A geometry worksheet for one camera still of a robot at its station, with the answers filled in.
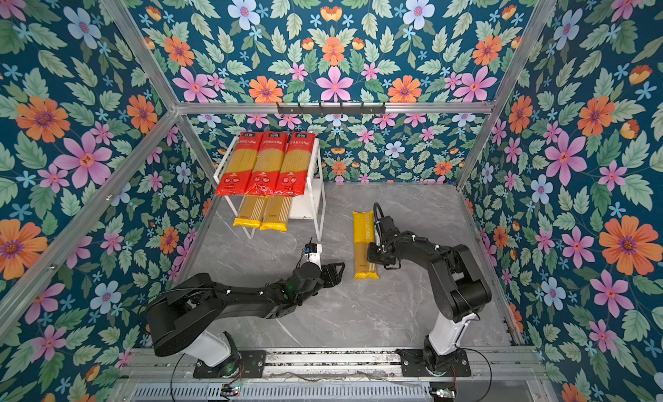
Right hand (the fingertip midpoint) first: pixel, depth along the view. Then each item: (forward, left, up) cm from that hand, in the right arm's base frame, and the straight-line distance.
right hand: (371, 257), depth 95 cm
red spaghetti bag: (+10, +40, +35) cm, 54 cm away
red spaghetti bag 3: (+8, +24, +35) cm, 43 cm away
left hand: (-8, +9, +10) cm, 15 cm away
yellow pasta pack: (+10, +3, +1) cm, 10 cm away
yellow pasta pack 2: (+7, +33, +18) cm, 38 cm away
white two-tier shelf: (+14, +24, +15) cm, 32 cm away
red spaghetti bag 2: (+13, +33, +34) cm, 49 cm away
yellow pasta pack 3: (+9, +42, +17) cm, 46 cm away
